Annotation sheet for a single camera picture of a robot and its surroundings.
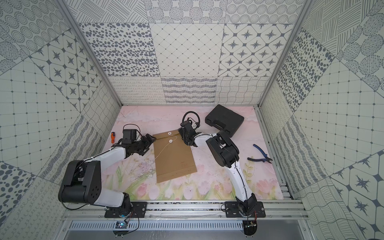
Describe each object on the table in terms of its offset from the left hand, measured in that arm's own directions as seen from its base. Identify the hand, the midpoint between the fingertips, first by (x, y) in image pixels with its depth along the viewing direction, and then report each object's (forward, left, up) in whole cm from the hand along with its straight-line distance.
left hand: (157, 142), depth 91 cm
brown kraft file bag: (-6, -10, -8) cm, 14 cm away
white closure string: (0, -3, -7) cm, 8 cm away
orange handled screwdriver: (+7, +33, -6) cm, 35 cm away
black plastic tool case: (+22, -43, -2) cm, 48 cm away
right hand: (+14, -12, -6) cm, 20 cm away
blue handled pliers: (-6, -69, -7) cm, 69 cm away
